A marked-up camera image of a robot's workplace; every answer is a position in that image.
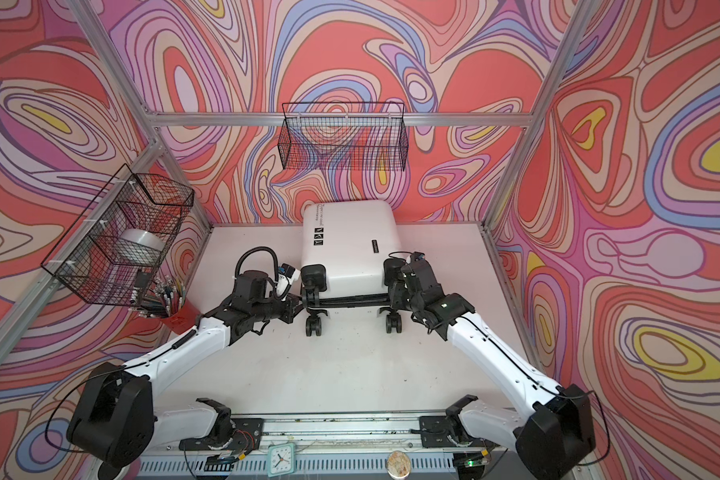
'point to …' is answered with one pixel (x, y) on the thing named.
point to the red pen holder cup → (184, 319)
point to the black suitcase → (351, 259)
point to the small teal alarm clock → (280, 459)
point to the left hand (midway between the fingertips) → (310, 301)
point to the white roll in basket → (139, 247)
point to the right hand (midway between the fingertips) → (398, 297)
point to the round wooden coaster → (398, 465)
